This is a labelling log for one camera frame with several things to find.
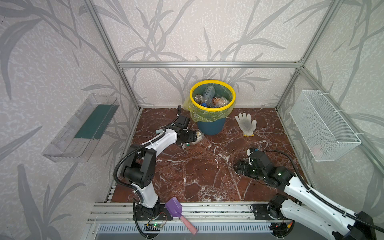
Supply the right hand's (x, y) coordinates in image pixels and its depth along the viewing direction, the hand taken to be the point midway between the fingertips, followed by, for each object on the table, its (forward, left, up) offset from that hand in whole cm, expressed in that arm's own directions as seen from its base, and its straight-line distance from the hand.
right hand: (237, 163), depth 80 cm
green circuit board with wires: (-26, +41, -9) cm, 50 cm away
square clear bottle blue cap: (+37, +15, +16) cm, 43 cm away
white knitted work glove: (+32, -14, -10) cm, 37 cm away
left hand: (+20, +25, -1) cm, 32 cm away
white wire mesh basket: (+3, -34, +24) cm, 42 cm away
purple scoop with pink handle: (-20, +33, -9) cm, 39 cm away
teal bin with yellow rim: (+32, +9, -10) cm, 35 cm away
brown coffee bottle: (+30, +8, +18) cm, 35 cm away
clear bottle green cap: (+21, +20, -6) cm, 30 cm away
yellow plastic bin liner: (+24, +20, +12) cm, 34 cm away
